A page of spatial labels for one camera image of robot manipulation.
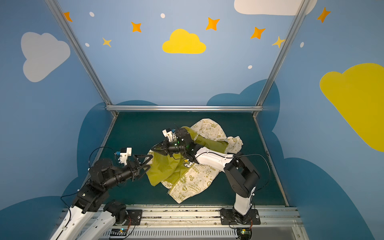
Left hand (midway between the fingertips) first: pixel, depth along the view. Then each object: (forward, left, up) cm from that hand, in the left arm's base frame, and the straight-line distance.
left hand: (151, 160), depth 66 cm
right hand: (+7, +2, -3) cm, 8 cm away
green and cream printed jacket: (-2, -15, -24) cm, 28 cm away
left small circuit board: (-25, +18, -29) cm, 42 cm away
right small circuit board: (-24, -45, -29) cm, 59 cm away
